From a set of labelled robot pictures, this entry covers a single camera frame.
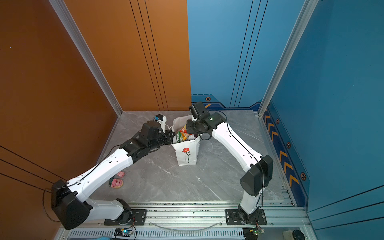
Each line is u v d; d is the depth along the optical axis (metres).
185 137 0.81
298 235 0.61
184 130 0.78
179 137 0.78
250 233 0.70
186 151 0.77
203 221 0.73
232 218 0.72
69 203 0.38
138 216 0.74
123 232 0.71
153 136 0.58
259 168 0.43
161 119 0.68
